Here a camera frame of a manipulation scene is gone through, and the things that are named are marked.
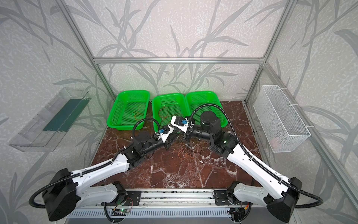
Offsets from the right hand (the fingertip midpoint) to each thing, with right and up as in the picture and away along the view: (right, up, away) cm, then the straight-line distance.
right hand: (172, 119), depth 62 cm
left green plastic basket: (-42, +7, +53) cm, 68 cm away
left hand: (+3, -6, +9) cm, 11 cm away
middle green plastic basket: (-13, +8, +54) cm, 56 cm away
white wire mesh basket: (+49, -3, -1) cm, 49 cm away
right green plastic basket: (+12, +14, +55) cm, 58 cm away
